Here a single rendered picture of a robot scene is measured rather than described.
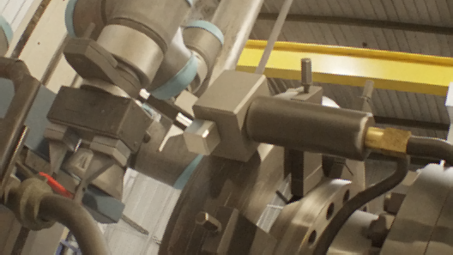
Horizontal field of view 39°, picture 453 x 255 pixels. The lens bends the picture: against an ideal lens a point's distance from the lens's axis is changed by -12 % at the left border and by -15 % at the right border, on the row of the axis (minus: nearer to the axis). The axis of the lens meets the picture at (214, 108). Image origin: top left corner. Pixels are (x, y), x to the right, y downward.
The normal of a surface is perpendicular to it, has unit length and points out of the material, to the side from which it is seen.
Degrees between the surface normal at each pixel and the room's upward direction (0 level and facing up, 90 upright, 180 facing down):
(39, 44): 90
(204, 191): 84
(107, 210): 90
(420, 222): 72
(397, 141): 120
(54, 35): 90
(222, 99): 68
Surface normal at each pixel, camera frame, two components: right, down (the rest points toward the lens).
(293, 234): -0.33, -0.63
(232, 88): -0.22, -0.79
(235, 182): 0.18, -0.46
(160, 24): 0.59, -0.07
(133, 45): 0.33, -0.24
